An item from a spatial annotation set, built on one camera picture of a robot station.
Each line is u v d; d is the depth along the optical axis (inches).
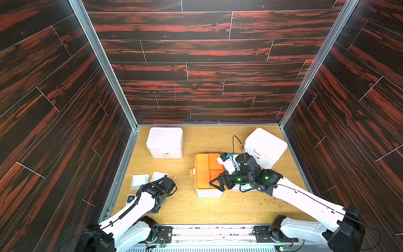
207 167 33.6
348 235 14.7
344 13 26.6
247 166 22.1
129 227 19.2
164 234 28.9
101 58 32.3
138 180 36.0
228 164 25.8
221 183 24.4
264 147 36.3
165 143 35.9
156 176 36.8
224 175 25.1
